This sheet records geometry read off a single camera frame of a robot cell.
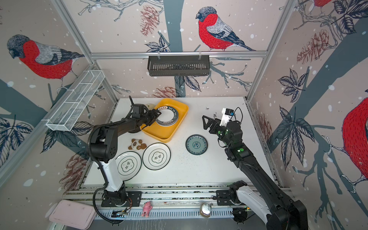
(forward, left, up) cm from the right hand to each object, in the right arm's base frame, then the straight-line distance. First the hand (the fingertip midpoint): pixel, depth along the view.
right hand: (207, 119), depth 75 cm
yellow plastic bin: (+8, +30, -29) cm, 42 cm away
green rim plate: (+18, +27, -21) cm, 39 cm away
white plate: (-17, +47, -25) cm, 56 cm away
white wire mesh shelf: (-5, +72, +7) cm, 72 cm away
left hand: (+15, +32, -15) cm, 39 cm away
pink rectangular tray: (-43, +64, -22) cm, 80 cm away
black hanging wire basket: (+49, +21, +2) cm, 54 cm away
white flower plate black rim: (-11, +31, -25) cm, 41 cm away
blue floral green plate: (-1, +6, -27) cm, 28 cm away
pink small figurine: (-38, +30, -24) cm, 54 cm away
